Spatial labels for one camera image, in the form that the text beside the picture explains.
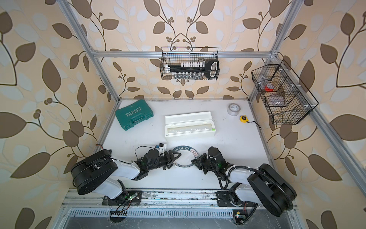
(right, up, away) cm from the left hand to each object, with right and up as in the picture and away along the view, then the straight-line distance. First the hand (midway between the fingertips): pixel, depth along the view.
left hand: (179, 156), depth 82 cm
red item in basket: (+52, +39, -1) cm, 65 cm away
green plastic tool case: (-38, +24, +23) cm, 50 cm away
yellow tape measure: (+47, +21, +23) cm, 56 cm away
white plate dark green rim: (+5, -1, +8) cm, 9 cm away
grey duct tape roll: (+42, +28, +31) cm, 59 cm away
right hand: (+7, -4, +3) cm, 8 cm away
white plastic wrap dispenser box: (+6, +16, +16) cm, 23 cm away
